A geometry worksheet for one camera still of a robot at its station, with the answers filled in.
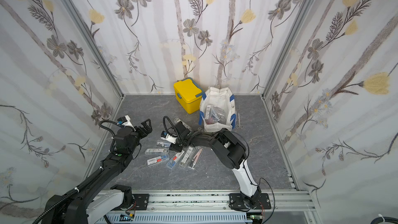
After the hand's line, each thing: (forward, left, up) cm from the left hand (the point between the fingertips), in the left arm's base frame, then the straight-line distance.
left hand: (145, 121), depth 83 cm
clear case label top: (+13, -43, -12) cm, 47 cm away
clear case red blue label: (-15, -15, -16) cm, 27 cm away
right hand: (-4, -13, -15) cm, 20 cm away
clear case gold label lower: (-11, -4, -15) cm, 19 cm away
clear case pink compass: (-14, -27, -17) cm, 35 cm away
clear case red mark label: (-15, -5, -16) cm, 23 cm away
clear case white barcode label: (-14, -22, -17) cm, 31 cm away
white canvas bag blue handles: (+19, -45, -4) cm, 50 cm away
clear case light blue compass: (-5, -7, -17) cm, 19 cm away
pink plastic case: (+6, -36, -10) cm, 38 cm away
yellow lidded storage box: (+24, -23, -4) cm, 33 cm away
